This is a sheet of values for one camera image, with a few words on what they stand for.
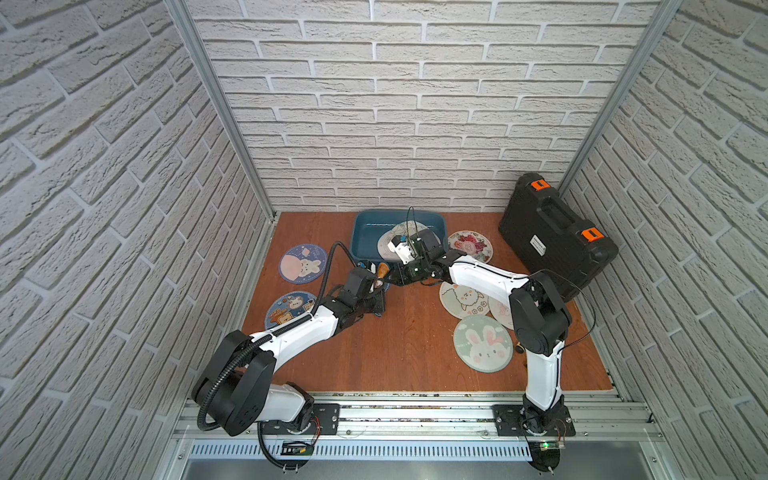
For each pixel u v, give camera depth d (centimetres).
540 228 89
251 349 43
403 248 83
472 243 110
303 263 104
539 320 51
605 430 74
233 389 42
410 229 110
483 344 86
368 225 114
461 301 95
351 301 67
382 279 88
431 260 73
